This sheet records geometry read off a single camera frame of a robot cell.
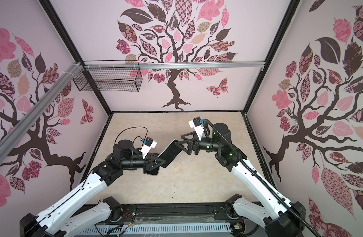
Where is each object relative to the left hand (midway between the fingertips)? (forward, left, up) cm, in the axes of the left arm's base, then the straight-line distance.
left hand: (164, 164), depth 68 cm
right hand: (+7, -8, +11) cm, 15 cm away
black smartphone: (+3, -3, +4) cm, 6 cm away
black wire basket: (+57, +40, +11) cm, 70 cm away
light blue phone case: (+3, -3, +4) cm, 6 cm away
